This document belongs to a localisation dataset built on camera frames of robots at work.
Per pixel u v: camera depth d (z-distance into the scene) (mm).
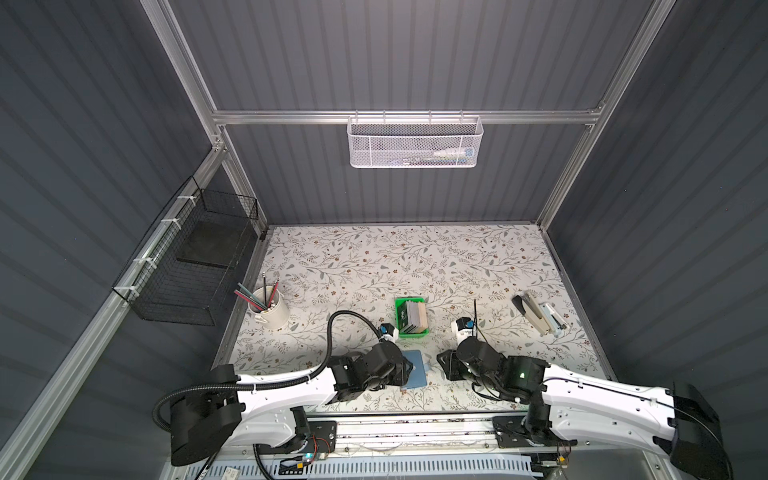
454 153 908
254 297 885
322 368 552
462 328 709
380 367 600
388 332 734
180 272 720
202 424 424
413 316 912
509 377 577
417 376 829
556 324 911
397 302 962
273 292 889
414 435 754
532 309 973
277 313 867
